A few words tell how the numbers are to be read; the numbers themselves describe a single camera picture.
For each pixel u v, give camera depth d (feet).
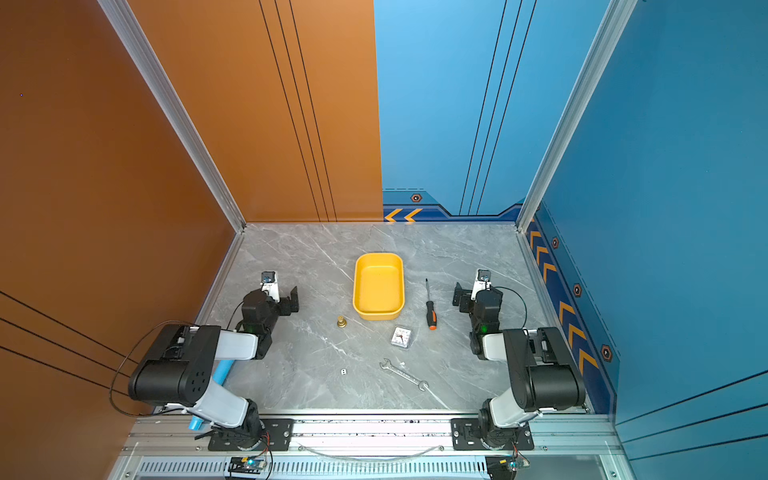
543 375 1.46
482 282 2.62
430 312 3.07
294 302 2.89
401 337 2.88
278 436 2.41
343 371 2.71
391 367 2.77
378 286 3.34
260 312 2.37
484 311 2.33
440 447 2.38
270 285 2.68
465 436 2.38
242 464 2.34
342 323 3.01
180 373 1.49
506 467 2.29
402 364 2.78
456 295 2.85
